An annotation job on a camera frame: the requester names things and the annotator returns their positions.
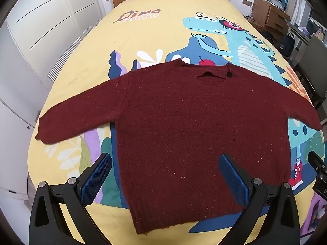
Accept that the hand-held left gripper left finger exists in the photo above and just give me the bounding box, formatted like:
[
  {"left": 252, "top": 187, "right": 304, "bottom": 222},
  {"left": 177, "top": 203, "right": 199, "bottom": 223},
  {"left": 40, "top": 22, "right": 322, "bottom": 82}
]
[{"left": 29, "top": 153, "right": 113, "bottom": 245}]

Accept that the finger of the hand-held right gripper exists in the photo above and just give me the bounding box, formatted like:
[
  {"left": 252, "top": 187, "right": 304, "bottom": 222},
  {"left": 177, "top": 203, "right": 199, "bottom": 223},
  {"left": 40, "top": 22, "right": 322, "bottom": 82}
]
[{"left": 308, "top": 152, "right": 327, "bottom": 199}]

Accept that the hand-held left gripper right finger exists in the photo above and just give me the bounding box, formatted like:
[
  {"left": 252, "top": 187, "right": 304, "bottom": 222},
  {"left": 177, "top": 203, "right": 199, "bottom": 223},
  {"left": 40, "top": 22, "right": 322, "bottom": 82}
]
[{"left": 218, "top": 154, "right": 301, "bottom": 245}]

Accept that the dark red knitted sweater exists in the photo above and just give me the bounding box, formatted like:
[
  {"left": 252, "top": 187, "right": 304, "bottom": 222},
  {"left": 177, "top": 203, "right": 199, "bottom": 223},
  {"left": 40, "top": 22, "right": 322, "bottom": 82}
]
[{"left": 35, "top": 58, "right": 323, "bottom": 235}]

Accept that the olive padded chair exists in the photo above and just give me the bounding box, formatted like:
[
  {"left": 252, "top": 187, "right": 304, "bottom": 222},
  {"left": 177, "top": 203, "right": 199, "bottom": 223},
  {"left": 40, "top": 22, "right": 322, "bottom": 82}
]
[{"left": 294, "top": 34, "right": 327, "bottom": 110}]

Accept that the dark shopping bag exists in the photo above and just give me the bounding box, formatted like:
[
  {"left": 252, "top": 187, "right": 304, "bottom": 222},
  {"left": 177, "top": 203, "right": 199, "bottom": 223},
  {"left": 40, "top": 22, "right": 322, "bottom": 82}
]
[{"left": 278, "top": 33, "right": 297, "bottom": 57}]

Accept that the cluttered desk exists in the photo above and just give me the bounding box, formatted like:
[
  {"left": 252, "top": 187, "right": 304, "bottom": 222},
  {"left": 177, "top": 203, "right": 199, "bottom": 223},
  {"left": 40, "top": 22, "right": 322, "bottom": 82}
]
[{"left": 289, "top": 18, "right": 327, "bottom": 47}]

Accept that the white wardrobe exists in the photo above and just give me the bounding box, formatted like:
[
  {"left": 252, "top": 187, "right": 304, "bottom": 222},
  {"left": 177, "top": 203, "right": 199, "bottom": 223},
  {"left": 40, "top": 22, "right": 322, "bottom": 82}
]
[{"left": 0, "top": 0, "right": 115, "bottom": 202}]

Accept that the wooden drawer cabinet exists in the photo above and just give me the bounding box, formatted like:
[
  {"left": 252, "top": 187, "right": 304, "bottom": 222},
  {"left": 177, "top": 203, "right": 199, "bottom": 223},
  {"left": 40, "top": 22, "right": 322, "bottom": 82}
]
[{"left": 252, "top": 0, "right": 292, "bottom": 35}]

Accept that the yellow dinosaur printed bed sheet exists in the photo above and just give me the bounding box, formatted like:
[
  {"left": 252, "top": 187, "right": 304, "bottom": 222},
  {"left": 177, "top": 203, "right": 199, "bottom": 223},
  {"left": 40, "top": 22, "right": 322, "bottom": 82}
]
[{"left": 27, "top": 0, "right": 327, "bottom": 245}]

